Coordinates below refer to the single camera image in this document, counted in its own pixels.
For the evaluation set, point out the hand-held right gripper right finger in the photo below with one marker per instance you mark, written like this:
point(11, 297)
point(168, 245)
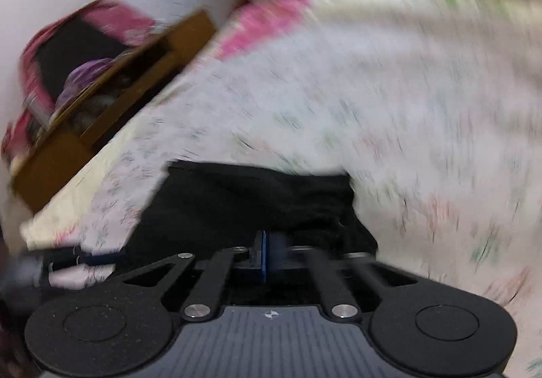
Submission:
point(279, 251)

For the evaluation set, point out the wooden desk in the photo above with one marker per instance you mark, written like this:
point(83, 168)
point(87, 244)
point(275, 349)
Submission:
point(55, 166)

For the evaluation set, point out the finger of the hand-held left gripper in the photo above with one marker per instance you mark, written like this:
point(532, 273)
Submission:
point(97, 258)

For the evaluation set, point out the grey cloth bundle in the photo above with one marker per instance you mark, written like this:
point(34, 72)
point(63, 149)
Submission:
point(101, 104)

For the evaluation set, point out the pink floral cloth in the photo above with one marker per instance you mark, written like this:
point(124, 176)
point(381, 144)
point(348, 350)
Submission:
point(114, 15)

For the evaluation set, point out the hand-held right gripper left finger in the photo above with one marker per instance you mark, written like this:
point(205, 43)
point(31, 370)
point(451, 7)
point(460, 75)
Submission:
point(263, 255)

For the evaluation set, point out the floral bed quilt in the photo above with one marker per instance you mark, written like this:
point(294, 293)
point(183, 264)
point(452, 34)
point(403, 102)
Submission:
point(338, 85)

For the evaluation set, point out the black pants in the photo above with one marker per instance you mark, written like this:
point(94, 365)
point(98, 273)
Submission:
point(254, 200)

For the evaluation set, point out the purple cloth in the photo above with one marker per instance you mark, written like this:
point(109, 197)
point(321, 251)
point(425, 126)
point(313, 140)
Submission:
point(84, 77)

